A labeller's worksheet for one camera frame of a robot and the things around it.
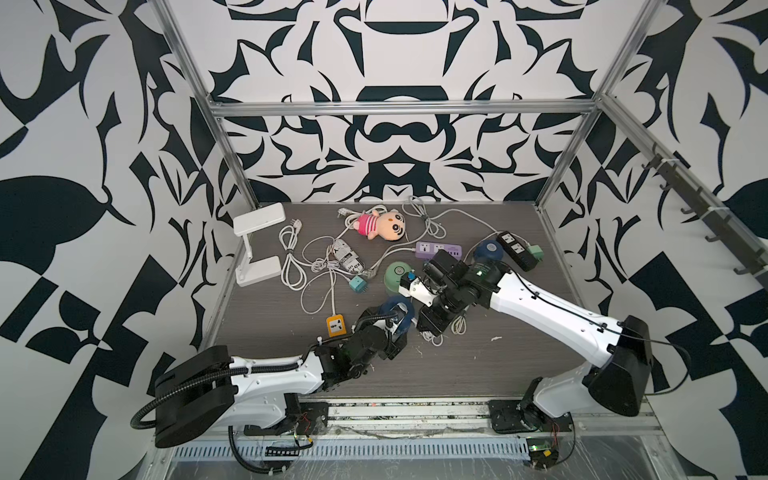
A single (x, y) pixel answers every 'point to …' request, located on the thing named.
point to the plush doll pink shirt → (389, 225)
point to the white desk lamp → (251, 272)
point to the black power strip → (517, 251)
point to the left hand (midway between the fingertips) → (392, 314)
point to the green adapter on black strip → (537, 252)
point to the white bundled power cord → (293, 274)
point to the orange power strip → (336, 325)
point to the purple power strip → (429, 249)
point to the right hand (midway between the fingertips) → (417, 320)
